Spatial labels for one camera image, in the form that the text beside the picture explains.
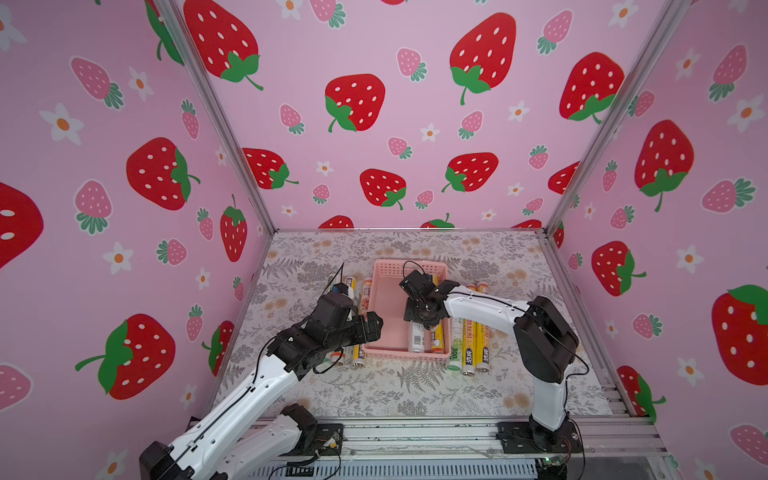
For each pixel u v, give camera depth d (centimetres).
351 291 71
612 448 73
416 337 85
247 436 54
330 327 55
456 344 86
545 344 49
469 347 86
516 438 73
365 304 94
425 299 69
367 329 66
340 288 69
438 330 90
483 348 86
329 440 72
